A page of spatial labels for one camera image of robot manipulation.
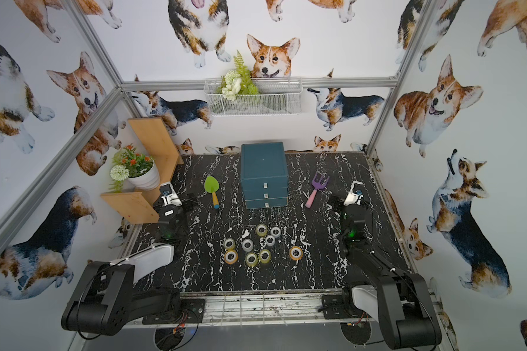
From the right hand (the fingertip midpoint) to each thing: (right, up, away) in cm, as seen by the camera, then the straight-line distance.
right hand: (355, 186), depth 83 cm
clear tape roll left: (-41, -24, +6) cm, 48 cm away
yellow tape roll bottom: (-39, -29, +3) cm, 49 cm away
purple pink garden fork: (-9, -1, +27) cm, 29 cm away
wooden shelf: (-84, -8, +3) cm, 84 cm away
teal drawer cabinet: (-34, +4, +2) cm, 35 cm away
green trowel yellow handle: (-62, -2, +27) cm, 68 cm away
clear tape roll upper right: (-30, -20, +10) cm, 38 cm away
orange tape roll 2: (-22, -27, +4) cm, 35 cm away
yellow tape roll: (-49, -24, +6) cm, 55 cm away
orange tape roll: (-48, -28, +3) cm, 55 cm away
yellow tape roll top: (-36, -19, +10) cm, 42 cm away
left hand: (-69, 0, +1) cm, 69 cm away
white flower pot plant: (-90, +7, +8) cm, 91 cm away
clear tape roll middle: (-32, -23, +7) cm, 40 cm away
